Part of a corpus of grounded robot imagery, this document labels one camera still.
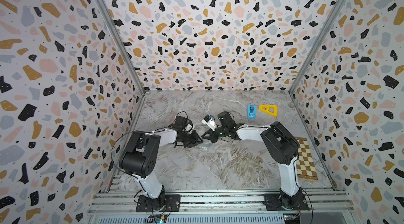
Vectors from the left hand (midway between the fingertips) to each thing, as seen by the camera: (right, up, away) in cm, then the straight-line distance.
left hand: (203, 141), depth 92 cm
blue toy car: (+32, +17, +15) cm, 39 cm away
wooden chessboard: (+55, -11, -9) cm, 56 cm away
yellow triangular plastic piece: (+44, +18, +17) cm, 50 cm away
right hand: (0, +2, -1) cm, 3 cm away
